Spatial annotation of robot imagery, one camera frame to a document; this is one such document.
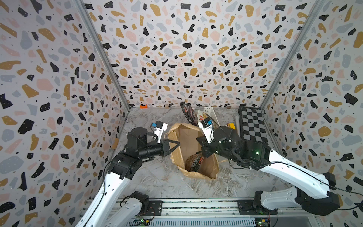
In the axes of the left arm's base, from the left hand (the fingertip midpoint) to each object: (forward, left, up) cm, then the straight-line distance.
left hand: (179, 144), depth 63 cm
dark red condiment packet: (+32, -5, -14) cm, 35 cm away
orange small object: (+58, +36, -32) cm, 75 cm away
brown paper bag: (+19, -3, -20) cm, 28 cm away
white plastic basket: (+48, -21, -30) cm, 61 cm away
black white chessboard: (+34, -52, -28) cm, 68 cm away
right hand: (+1, -8, +2) cm, 8 cm away
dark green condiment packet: (-1, -6, -16) cm, 18 cm away
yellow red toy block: (+31, -35, -26) cm, 54 cm away
